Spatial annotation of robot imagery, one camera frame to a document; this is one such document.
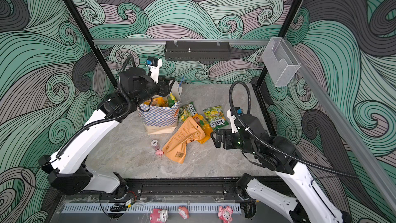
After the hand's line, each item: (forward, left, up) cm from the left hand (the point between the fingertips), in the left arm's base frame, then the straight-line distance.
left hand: (170, 76), depth 64 cm
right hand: (-20, -21, -13) cm, 32 cm away
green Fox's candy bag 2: (+10, -5, -39) cm, 41 cm away
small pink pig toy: (-17, +8, -41) cm, 45 cm away
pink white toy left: (-45, +3, -36) cm, 58 cm away
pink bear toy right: (-44, -25, -39) cm, 63 cm away
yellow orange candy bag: (-1, -17, -38) cm, 42 cm away
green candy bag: (+11, +4, -29) cm, 31 cm away
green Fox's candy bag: (+6, -25, -40) cm, 47 cm away
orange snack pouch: (-16, 0, -37) cm, 40 cm away
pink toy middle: (-44, -7, -37) cm, 58 cm away
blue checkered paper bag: (-3, +8, -25) cm, 26 cm away
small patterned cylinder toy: (-13, +11, -37) cm, 41 cm away
